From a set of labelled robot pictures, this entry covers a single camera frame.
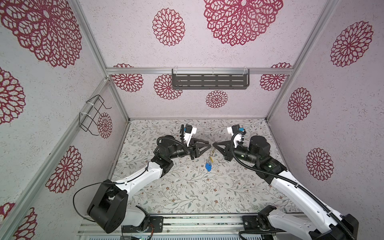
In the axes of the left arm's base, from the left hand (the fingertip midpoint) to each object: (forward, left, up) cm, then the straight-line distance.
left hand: (208, 146), depth 70 cm
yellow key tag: (+8, -5, -28) cm, 29 cm away
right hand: (-1, -2, +4) cm, 4 cm away
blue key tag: (-6, 0, -10) cm, 12 cm away
